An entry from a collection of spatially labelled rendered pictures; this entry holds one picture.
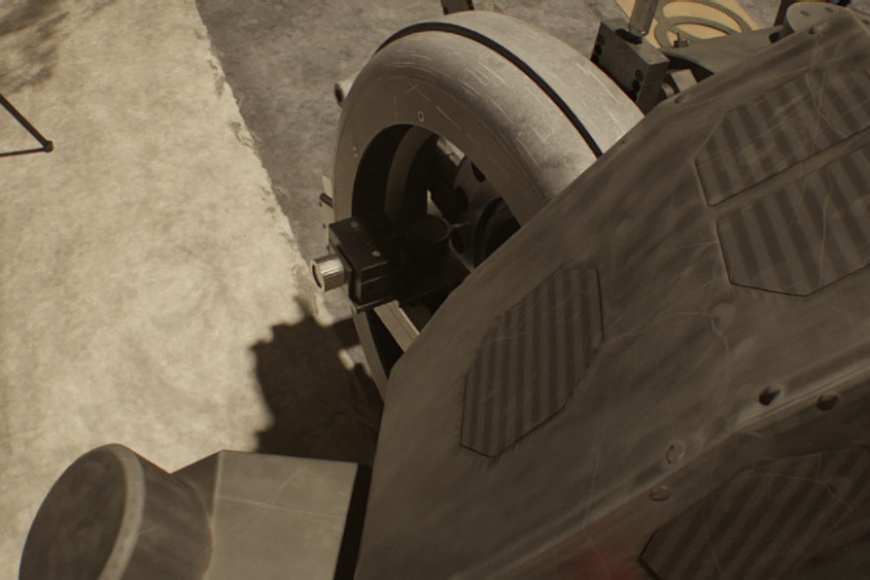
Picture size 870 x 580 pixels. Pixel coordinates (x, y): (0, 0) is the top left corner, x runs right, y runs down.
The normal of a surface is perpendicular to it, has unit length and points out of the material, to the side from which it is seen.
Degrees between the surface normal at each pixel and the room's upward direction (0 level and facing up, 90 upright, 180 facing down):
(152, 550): 50
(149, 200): 0
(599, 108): 12
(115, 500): 41
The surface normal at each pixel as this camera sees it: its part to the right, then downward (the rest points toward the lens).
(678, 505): -0.08, 0.61
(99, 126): 0.09, -0.69
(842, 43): -0.58, -0.67
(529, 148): -0.66, -0.01
